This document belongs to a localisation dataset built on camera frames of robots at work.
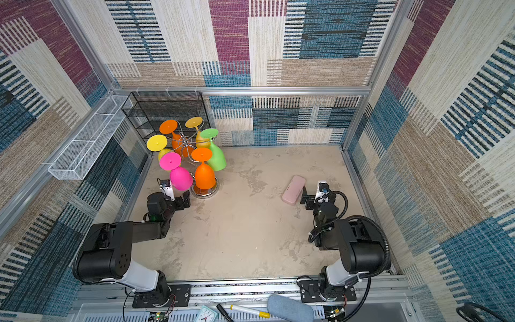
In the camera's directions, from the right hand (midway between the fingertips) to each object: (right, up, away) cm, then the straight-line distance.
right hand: (317, 189), depth 91 cm
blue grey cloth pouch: (-17, -38, -23) cm, 47 cm away
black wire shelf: (-76, +38, +15) cm, 86 cm away
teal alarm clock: (-44, -40, -22) cm, 63 cm away
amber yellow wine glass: (-53, +29, -6) cm, 60 cm away
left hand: (-63, -2, +3) cm, 63 cm away
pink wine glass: (-56, +6, -12) cm, 58 cm away
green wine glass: (-43, +12, -8) cm, 45 cm away
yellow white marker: (-25, -41, -21) cm, 52 cm away
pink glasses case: (-9, -1, +8) cm, 13 cm away
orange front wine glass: (-47, +7, -11) cm, 49 cm away
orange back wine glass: (-56, +18, -12) cm, 60 cm away
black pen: (-38, -40, -21) cm, 59 cm away
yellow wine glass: (-65, +19, -14) cm, 69 cm away
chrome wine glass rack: (-58, -3, +14) cm, 59 cm away
